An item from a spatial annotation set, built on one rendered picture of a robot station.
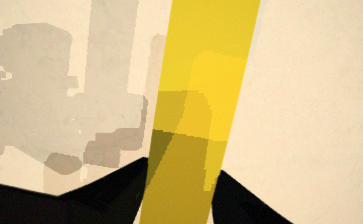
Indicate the yellow bar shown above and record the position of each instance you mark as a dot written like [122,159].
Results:
[206,51]

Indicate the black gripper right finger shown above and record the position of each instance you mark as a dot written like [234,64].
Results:
[232,203]

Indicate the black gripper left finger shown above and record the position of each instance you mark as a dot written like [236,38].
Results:
[113,199]

